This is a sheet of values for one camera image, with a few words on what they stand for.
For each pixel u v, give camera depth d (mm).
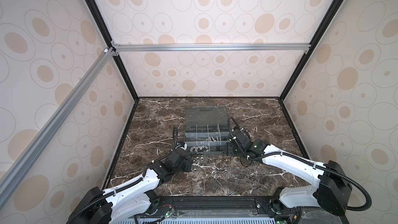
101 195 432
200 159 876
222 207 749
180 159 646
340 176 403
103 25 814
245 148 615
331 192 394
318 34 852
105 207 411
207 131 964
